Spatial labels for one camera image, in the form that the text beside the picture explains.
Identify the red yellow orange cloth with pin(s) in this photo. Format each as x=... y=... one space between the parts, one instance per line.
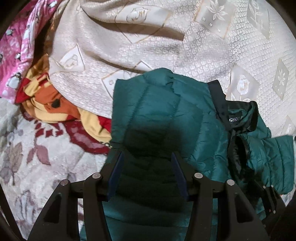
x=44 y=102

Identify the teal quilted puffer jacket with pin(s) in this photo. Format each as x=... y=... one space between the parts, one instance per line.
x=160 y=112

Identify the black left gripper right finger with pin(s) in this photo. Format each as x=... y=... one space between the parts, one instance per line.
x=237 y=219

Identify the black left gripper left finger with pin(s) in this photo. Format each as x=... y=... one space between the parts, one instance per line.
x=58 y=219

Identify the beige patterned quilt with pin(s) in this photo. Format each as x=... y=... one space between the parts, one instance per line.
x=246 y=45

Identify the pink penguin print blanket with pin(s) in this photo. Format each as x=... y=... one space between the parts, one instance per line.
x=18 y=44

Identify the white floral plush blanket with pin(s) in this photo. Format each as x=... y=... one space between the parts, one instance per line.
x=36 y=156

